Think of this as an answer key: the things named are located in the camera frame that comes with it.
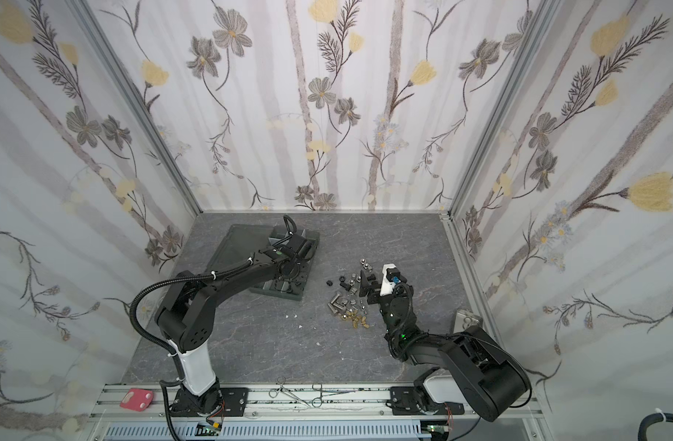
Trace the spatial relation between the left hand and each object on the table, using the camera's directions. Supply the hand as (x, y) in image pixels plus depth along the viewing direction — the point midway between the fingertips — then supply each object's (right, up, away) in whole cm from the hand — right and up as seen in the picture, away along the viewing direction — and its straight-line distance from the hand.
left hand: (303, 271), depth 94 cm
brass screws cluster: (+18, -15, -5) cm, 24 cm away
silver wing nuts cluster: (+12, -11, -1) cm, 17 cm away
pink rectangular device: (-43, -32, -20) cm, 57 cm away
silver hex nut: (+21, +3, +10) cm, 24 cm away
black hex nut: (+9, -5, +4) cm, 11 cm away
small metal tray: (+55, -16, -3) cm, 57 cm away
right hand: (+25, +2, -12) cm, 28 cm away
